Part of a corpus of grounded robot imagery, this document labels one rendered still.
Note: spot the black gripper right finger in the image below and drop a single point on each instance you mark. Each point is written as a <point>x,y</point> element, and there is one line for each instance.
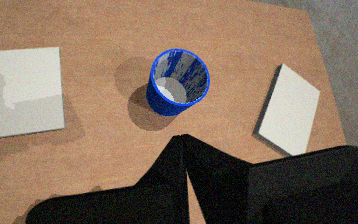
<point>233,191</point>

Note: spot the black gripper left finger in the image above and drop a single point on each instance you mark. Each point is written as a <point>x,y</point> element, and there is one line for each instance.
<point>159,197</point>

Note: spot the blue cup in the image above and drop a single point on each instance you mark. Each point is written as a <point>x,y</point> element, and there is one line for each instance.
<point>178,80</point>

